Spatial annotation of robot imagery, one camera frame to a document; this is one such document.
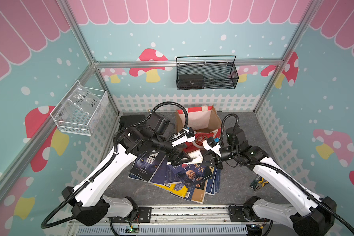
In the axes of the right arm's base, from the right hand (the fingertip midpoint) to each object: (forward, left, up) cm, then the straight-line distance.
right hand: (198, 160), depth 65 cm
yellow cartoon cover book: (-5, +10, -23) cm, 26 cm away
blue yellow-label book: (-3, -10, -24) cm, 26 cm away
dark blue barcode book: (+3, +20, -23) cm, 31 cm away
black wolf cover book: (+8, +29, -23) cm, 38 cm away
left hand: (0, +6, +5) cm, 8 cm away
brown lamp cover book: (-7, -2, -23) cm, 24 cm away
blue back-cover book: (+3, +36, -25) cm, 44 cm away
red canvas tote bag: (+34, -8, -13) cm, 37 cm away
